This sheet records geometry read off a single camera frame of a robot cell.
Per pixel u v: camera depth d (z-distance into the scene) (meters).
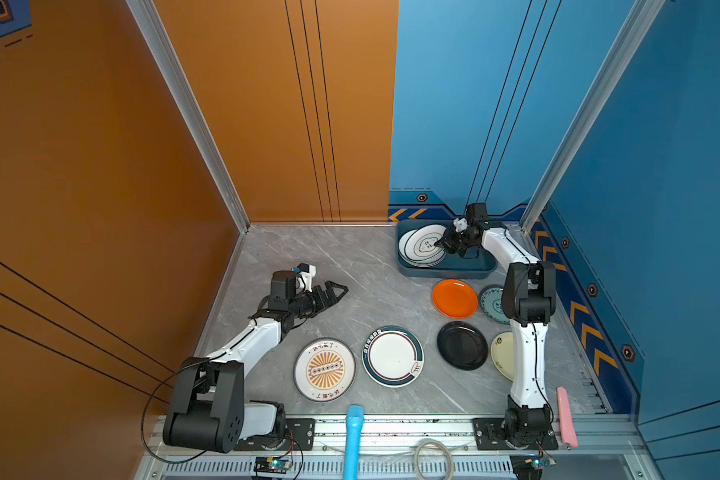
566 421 0.75
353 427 0.73
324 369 0.84
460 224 0.99
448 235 0.96
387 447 0.73
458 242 0.92
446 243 0.94
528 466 0.70
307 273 0.81
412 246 1.09
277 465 0.71
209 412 0.42
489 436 0.72
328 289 0.78
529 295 0.62
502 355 0.85
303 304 0.75
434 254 1.01
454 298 0.98
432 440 0.74
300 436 0.74
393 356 0.86
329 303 0.76
